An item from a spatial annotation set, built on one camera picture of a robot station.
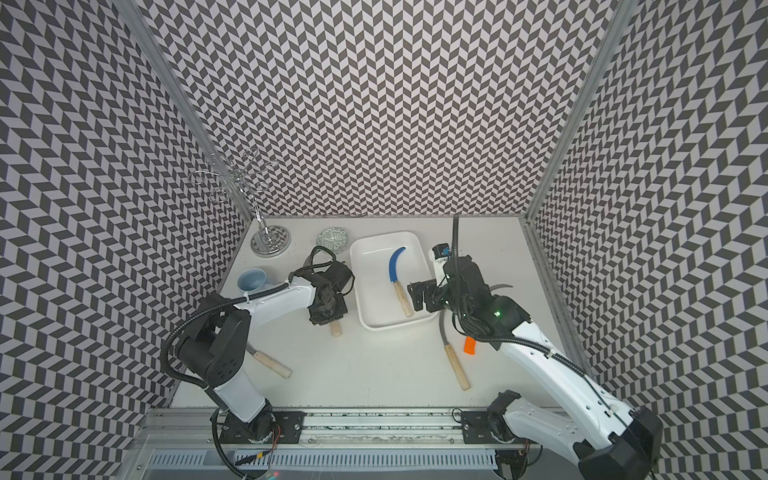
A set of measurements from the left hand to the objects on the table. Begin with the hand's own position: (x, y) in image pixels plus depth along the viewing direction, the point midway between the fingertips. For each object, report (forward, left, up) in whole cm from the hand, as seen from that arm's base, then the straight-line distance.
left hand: (336, 318), depth 90 cm
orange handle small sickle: (-7, -40, -1) cm, 41 cm away
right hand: (-2, -27, +20) cm, 33 cm away
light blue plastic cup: (+11, +27, +5) cm, 30 cm away
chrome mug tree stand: (+32, +30, -1) cm, 44 cm away
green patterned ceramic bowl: (+32, +5, 0) cm, 33 cm away
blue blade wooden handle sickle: (+11, -19, -2) cm, 22 cm away
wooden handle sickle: (-4, -1, +2) cm, 4 cm away
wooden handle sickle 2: (-17, -37, -2) cm, 41 cm away
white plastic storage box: (+5, -12, -1) cm, 13 cm away
